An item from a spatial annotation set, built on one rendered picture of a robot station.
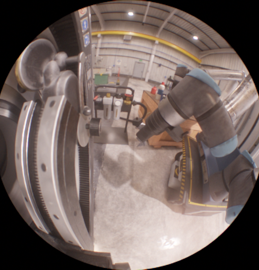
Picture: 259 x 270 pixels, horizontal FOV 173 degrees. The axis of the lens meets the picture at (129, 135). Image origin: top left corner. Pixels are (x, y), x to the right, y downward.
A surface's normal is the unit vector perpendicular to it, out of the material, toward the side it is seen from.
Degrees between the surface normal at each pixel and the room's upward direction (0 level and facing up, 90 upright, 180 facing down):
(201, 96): 82
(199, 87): 92
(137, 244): 0
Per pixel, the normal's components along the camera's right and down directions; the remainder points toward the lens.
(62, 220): 0.19, -0.15
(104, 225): 0.18, -0.73
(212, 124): -0.82, 0.40
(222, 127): -0.64, 0.22
